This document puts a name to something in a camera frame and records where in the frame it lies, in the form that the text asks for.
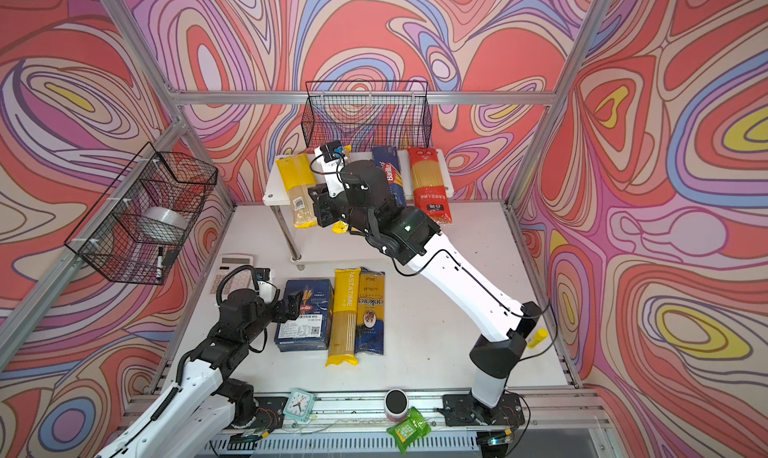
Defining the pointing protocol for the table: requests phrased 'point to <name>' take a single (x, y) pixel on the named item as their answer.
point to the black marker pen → (159, 264)
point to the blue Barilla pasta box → (312, 330)
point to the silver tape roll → (164, 224)
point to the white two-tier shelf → (317, 245)
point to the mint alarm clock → (299, 404)
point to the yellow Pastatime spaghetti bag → (343, 326)
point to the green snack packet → (413, 428)
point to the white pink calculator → (239, 280)
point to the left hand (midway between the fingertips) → (290, 289)
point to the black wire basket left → (137, 230)
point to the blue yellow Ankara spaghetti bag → (370, 320)
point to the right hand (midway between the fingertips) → (316, 198)
